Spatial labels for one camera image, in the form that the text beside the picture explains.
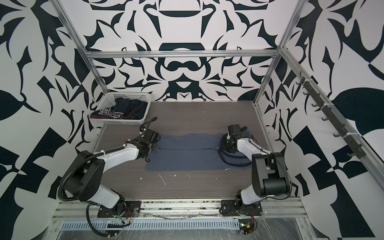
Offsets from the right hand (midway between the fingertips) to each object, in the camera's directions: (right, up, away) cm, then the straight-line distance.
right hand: (223, 143), depth 93 cm
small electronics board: (+6, -35, -22) cm, 42 cm away
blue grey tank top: (-19, -5, -1) cm, 19 cm away
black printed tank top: (-66, +22, +10) cm, 70 cm away
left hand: (-43, +2, -1) cm, 43 cm away
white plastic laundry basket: (-80, +30, +18) cm, 88 cm away
